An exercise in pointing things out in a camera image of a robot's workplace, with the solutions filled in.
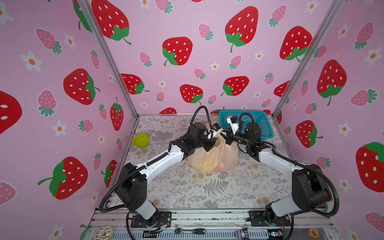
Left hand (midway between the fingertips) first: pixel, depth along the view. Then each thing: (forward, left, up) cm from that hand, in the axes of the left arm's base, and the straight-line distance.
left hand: (216, 136), depth 80 cm
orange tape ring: (-40, -47, -22) cm, 66 cm away
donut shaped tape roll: (-42, +53, -21) cm, 71 cm away
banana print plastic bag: (-7, -4, -9) cm, 13 cm away
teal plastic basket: (+31, -37, -16) cm, 51 cm away
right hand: (+3, -1, +2) cm, 4 cm away
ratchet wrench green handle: (-41, +18, -22) cm, 50 cm away
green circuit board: (-42, -28, -23) cm, 55 cm away
